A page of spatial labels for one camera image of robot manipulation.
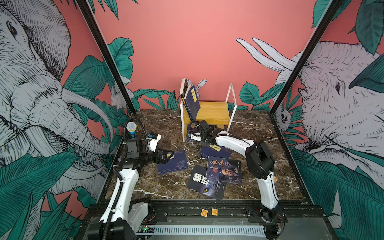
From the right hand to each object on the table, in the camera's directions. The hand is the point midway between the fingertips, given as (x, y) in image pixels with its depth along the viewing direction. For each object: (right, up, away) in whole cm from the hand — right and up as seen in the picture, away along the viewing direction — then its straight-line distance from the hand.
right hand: (201, 133), depth 96 cm
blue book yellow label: (-6, +18, -17) cm, 25 cm away
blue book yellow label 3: (+10, -12, +1) cm, 16 cm away
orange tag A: (+6, -39, -22) cm, 45 cm away
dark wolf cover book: (-2, -27, -12) cm, 29 cm away
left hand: (-19, -7, -18) cm, 27 cm away
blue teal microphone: (-39, +4, -16) cm, 42 cm away
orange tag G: (+1, -39, -23) cm, 45 cm away
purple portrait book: (+13, -22, -9) cm, 27 cm away
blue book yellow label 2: (-15, -18, -5) cm, 24 cm away
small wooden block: (+43, -26, -10) cm, 52 cm away
